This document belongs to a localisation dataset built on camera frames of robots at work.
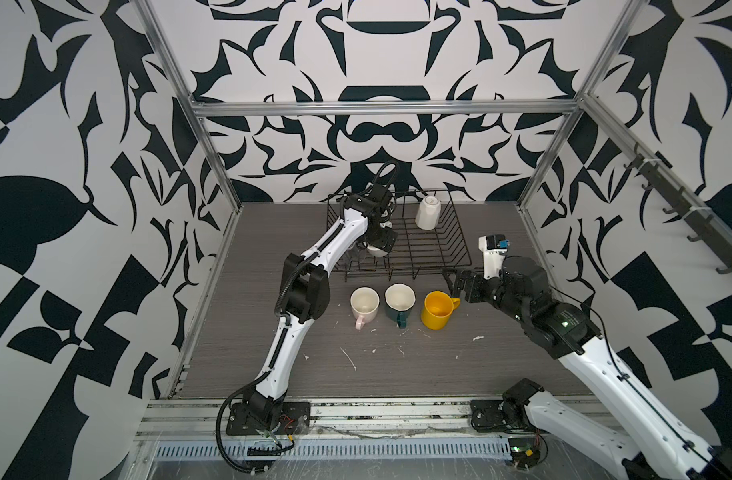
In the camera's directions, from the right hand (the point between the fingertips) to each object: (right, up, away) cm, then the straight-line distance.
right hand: (460, 269), depth 70 cm
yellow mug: (-1, -14, +21) cm, 25 cm away
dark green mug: (-12, -11, +17) cm, 24 cm away
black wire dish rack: (0, +7, +38) cm, 38 cm away
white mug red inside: (-20, +3, +19) cm, 28 cm away
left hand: (-17, +8, +25) cm, 32 cm away
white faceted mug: (-1, +15, +33) cm, 36 cm away
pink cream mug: (-23, -12, +20) cm, 32 cm away
